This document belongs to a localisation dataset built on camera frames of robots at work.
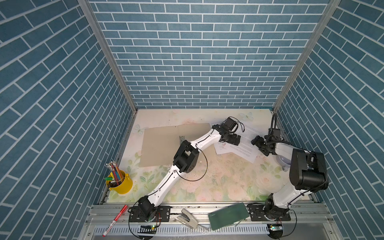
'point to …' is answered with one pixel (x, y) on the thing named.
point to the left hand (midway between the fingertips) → (234, 140)
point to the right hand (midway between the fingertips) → (255, 142)
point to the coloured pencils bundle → (117, 172)
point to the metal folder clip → (181, 139)
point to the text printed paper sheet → (246, 149)
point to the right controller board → (275, 230)
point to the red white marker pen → (114, 221)
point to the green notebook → (228, 215)
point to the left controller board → (147, 229)
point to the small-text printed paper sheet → (224, 147)
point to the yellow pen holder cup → (121, 183)
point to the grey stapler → (187, 218)
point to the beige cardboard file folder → (158, 145)
